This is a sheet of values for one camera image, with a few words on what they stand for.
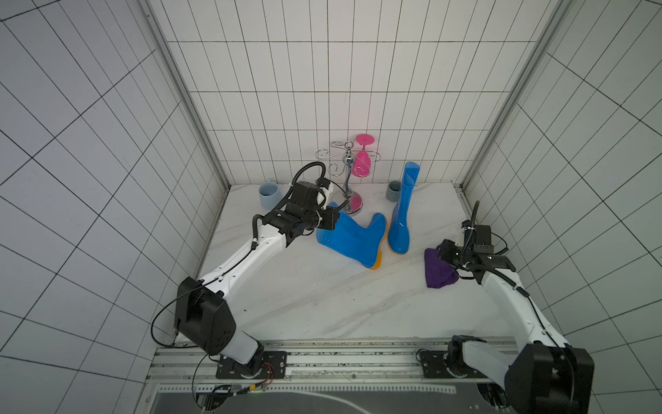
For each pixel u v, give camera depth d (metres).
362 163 1.01
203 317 0.41
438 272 0.89
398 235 0.98
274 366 0.72
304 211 0.60
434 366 0.73
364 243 0.91
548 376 0.38
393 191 1.08
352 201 1.18
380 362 0.74
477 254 0.63
